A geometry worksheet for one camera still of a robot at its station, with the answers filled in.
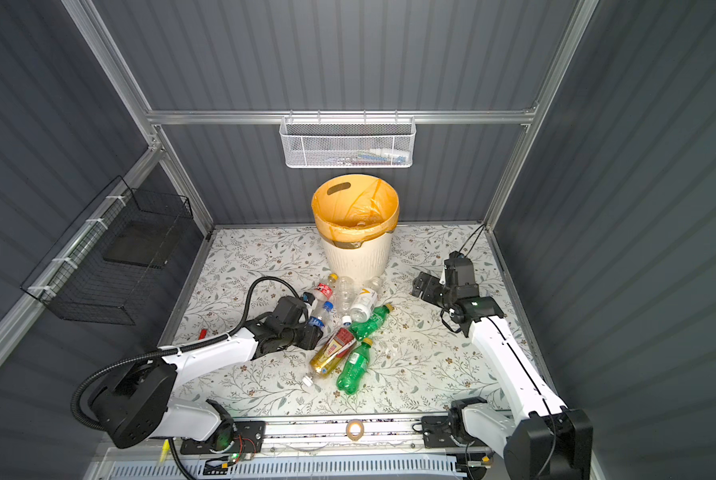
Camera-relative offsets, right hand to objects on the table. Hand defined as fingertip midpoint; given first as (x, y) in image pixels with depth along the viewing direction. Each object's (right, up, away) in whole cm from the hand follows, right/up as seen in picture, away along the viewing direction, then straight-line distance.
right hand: (431, 287), depth 82 cm
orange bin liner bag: (-22, +25, +22) cm, 40 cm away
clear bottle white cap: (-25, -5, +17) cm, 31 cm away
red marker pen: (-69, -16, +9) cm, 71 cm away
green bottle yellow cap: (-22, -23, -3) cm, 31 cm away
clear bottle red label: (-32, -3, +13) cm, 35 cm away
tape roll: (-23, -35, -7) cm, 43 cm away
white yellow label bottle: (-19, -6, +6) cm, 21 cm away
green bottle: (-19, -14, +8) cm, 24 cm away
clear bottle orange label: (-20, +21, +26) cm, 39 cm away
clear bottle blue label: (-32, -10, +6) cm, 34 cm away
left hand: (-33, -14, +7) cm, 37 cm away
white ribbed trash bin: (-20, +6, +10) cm, 23 cm away
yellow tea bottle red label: (-26, -16, +1) cm, 31 cm away
